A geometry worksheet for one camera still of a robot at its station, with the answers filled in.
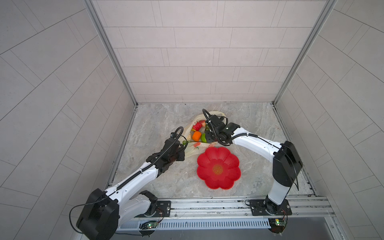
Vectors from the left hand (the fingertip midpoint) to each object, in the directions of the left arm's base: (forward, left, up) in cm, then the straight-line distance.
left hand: (185, 149), depth 85 cm
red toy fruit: (+17, -7, -1) cm, 18 cm away
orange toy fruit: (+10, -7, -2) cm, 12 cm away
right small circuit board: (-35, -44, -6) cm, 56 cm away
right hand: (+7, -13, +3) cm, 15 cm away
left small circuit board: (-35, +14, -4) cm, 38 cm away
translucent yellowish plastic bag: (+1, -5, 0) cm, 6 cm away
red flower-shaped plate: (-8, -19, -7) cm, 22 cm away
